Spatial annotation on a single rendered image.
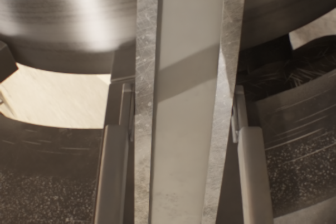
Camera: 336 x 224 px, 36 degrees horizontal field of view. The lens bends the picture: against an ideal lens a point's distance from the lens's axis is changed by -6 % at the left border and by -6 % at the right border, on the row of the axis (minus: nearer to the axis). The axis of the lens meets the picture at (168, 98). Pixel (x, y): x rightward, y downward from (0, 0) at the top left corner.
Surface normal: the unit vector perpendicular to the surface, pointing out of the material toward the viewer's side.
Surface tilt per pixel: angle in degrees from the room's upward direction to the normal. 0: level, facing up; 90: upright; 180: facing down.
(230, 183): 90
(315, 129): 90
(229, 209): 90
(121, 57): 90
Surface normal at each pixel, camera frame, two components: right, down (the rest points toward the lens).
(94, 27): -0.21, 0.70
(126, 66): -0.25, -0.72
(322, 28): -0.74, 0.57
